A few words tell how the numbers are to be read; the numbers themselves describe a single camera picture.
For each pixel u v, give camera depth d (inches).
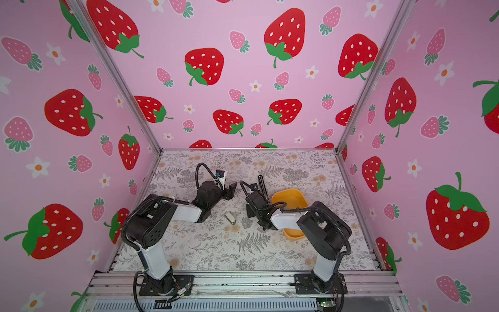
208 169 31.5
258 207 27.6
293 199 38.6
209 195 29.6
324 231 19.0
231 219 34.9
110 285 29.6
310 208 20.9
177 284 28.9
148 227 19.4
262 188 39.8
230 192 34.1
